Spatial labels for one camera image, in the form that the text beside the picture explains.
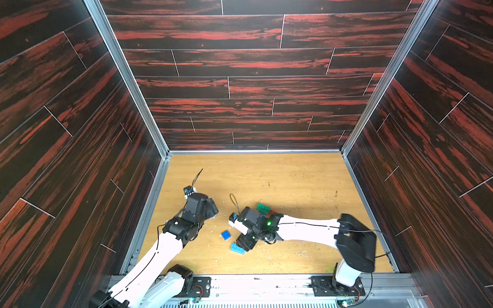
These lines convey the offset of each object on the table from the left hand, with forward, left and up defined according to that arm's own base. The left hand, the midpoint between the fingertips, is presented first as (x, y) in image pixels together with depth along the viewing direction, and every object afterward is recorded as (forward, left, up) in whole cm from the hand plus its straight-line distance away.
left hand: (210, 205), depth 82 cm
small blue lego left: (-8, -7, -13) cm, 17 cm away
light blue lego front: (-14, -11, -12) cm, 22 cm away
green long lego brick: (+2, -24, -7) cm, 25 cm away
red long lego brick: (+2, -28, -8) cm, 29 cm away
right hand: (-9, -15, -10) cm, 20 cm away
